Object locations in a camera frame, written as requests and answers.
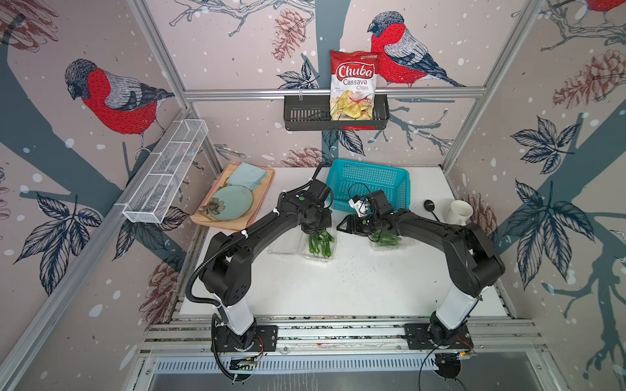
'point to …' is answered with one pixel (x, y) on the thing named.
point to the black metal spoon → (429, 204)
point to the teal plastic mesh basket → (350, 180)
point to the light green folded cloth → (248, 176)
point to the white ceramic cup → (460, 212)
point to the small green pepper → (323, 239)
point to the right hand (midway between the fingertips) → (341, 227)
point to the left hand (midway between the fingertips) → (331, 221)
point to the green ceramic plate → (237, 200)
